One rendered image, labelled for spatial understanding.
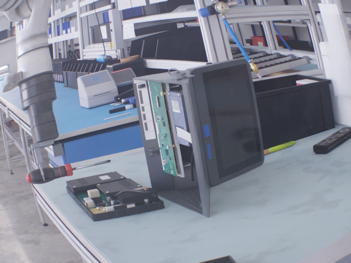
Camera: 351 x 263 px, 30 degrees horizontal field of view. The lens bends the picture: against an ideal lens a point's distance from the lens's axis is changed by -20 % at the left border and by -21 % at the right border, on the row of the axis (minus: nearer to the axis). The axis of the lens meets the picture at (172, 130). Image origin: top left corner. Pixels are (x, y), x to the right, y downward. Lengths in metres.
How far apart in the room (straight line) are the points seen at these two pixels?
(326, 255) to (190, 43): 3.14
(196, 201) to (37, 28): 0.42
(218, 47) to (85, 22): 2.22
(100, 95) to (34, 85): 2.15
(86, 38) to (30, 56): 3.79
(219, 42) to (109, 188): 1.58
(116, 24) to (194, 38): 0.51
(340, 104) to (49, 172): 0.77
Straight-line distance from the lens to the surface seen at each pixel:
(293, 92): 1.64
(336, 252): 0.50
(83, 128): 2.85
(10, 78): 1.22
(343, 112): 1.70
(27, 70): 1.24
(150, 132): 1.39
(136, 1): 3.61
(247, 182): 1.38
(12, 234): 4.94
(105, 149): 2.89
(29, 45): 1.25
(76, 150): 2.86
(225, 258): 0.95
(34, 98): 1.23
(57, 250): 4.43
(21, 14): 1.29
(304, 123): 1.66
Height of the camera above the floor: 1.34
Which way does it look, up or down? 10 degrees down
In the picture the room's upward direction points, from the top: 10 degrees counter-clockwise
